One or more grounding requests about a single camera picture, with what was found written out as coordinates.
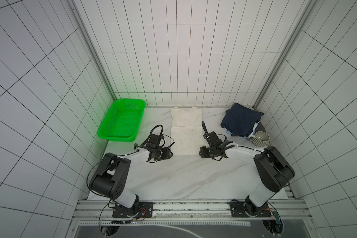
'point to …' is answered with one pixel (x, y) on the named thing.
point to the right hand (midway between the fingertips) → (201, 152)
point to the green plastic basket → (122, 121)
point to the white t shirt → (187, 132)
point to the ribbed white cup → (261, 139)
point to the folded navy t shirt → (240, 121)
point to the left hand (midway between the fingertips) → (169, 157)
